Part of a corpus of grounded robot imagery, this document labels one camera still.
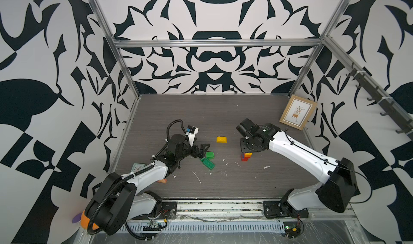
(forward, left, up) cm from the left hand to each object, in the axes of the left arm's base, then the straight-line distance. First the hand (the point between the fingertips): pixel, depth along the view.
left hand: (201, 138), depth 85 cm
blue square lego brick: (-9, -21, -3) cm, 23 cm away
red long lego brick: (-8, -23, -9) cm, 26 cm away
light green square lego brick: (-5, -5, -10) cm, 12 cm away
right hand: (-5, -21, +1) cm, 22 cm away
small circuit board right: (-39, -39, -13) cm, 57 cm away
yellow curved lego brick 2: (-10, -23, 0) cm, 25 cm away
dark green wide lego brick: (-9, -3, -10) cm, 14 cm away
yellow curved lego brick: (+5, -12, -10) cm, 17 cm away
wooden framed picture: (+18, -59, -2) cm, 62 cm away
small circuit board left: (-36, +20, -8) cm, 42 cm away
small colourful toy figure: (-18, +20, -10) cm, 28 cm away
